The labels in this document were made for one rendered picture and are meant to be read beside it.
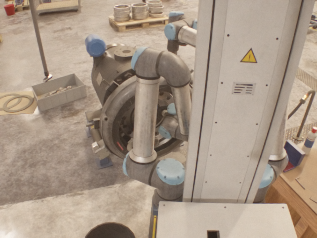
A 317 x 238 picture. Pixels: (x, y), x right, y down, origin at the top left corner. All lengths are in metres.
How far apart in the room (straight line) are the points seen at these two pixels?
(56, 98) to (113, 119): 1.70
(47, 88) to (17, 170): 1.40
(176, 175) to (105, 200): 1.00
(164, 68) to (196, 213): 0.62
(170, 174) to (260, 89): 0.67
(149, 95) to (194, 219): 0.58
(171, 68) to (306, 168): 1.28
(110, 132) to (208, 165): 0.89
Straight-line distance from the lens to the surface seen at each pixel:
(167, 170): 1.41
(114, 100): 1.77
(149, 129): 1.34
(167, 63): 1.17
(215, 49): 0.87
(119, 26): 5.75
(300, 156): 1.98
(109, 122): 1.82
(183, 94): 1.29
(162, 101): 1.84
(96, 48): 2.33
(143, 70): 1.22
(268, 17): 0.87
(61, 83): 3.80
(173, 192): 1.45
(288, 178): 1.94
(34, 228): 2.28
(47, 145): 2.90
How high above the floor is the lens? 1.79
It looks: 36 degrees down
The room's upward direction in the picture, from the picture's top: straight up
